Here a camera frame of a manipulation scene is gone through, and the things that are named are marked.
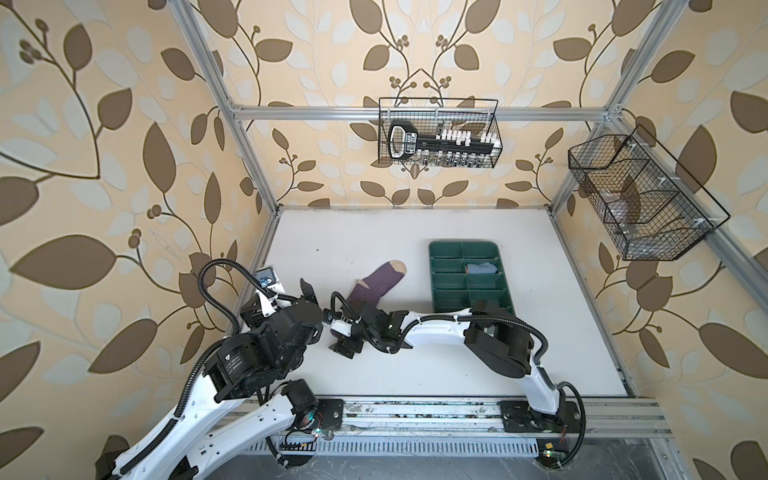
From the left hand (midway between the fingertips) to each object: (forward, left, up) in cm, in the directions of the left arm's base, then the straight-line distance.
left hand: (289, 290), depth 65 cm
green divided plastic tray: (+21, -45, -24) cm, 56 cm away
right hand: (+1, -6, -25) cm, 26 cm away
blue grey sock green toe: (+23, -51, -23) cm, 61 cm away
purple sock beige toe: (+16, -14, -28) cm, 36 cm away
